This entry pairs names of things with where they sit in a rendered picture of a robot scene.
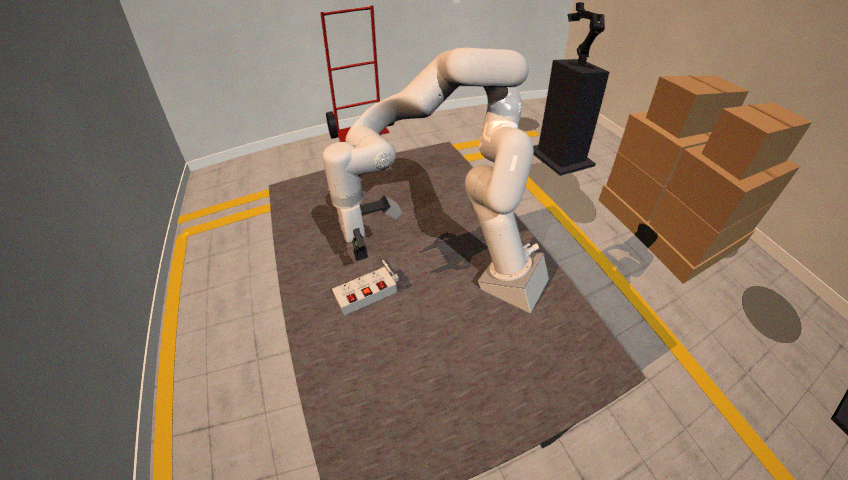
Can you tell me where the cream power strip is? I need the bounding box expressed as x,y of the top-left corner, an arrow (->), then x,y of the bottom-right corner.
332,260 -> 399,315

